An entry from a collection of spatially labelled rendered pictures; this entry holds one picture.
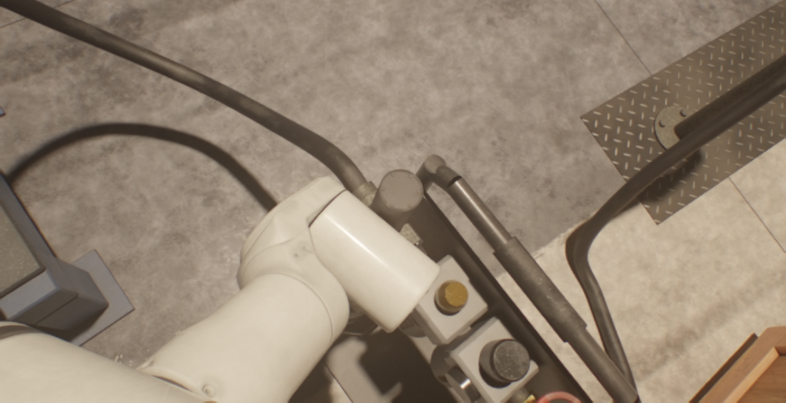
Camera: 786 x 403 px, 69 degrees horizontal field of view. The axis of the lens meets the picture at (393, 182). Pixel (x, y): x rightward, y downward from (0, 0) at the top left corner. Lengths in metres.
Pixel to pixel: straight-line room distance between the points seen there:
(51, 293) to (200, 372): 0.71
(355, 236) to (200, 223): 0.80
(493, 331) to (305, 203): 0.39
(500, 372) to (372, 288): 0.29
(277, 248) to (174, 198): 0.87
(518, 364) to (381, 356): 0.51
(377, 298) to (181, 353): 0.17
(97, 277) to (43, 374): 0.97
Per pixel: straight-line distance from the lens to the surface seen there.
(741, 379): 1.34
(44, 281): 0.99
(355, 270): 0.43
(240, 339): 0.31
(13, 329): 0.29
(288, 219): 0.39
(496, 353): 0.69
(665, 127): 1.51
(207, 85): 1.02
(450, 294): 0.69
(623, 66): 1.55
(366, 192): 0.74
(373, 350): 1.16
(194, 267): 1.19
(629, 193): 1.13
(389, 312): 0.43
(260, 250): 0.39
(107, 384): 0.24
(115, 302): 1.21
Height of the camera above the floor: 1.16
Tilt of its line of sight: 70 degrees down
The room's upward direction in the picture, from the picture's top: 26 degrees clockwise
